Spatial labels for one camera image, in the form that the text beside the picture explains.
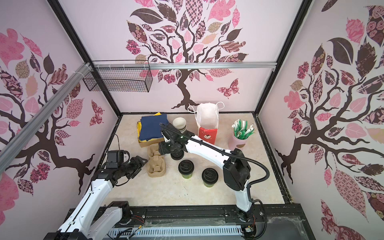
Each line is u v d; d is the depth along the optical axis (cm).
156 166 88
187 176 83
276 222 71
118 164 62
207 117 101
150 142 98
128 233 72
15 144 51
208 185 81
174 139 62
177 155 95
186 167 79
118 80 122
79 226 41
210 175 76
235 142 90
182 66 95
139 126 107
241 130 87
